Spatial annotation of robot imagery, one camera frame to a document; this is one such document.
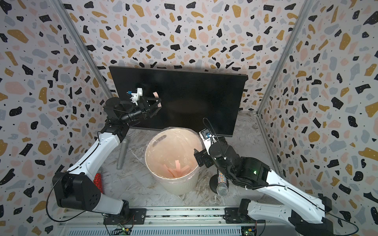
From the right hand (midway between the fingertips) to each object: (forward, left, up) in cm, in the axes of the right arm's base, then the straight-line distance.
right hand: (204, 145), depth 62 cm
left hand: (+17, +20, +8) cm, 28 cm away
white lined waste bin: (+3, +18, -21) cm, 28 cm away
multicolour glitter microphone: (-13, -8, -12) cm, 20 cm away
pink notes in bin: (-2, +13, -24) cm, 27 cm away
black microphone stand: (-3, -6, -34) cm, 35 cm away
